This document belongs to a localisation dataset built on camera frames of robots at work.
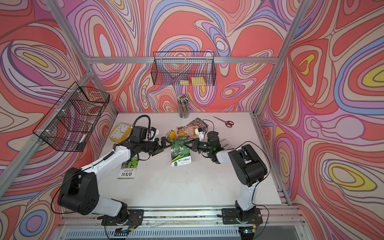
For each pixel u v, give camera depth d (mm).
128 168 885
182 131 1078
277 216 753
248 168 501
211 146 755
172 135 1050
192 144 838
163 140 766
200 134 863
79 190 432
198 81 822
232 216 721
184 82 826
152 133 764
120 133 1046
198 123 1120
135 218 722
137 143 677
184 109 1106
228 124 1118
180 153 844
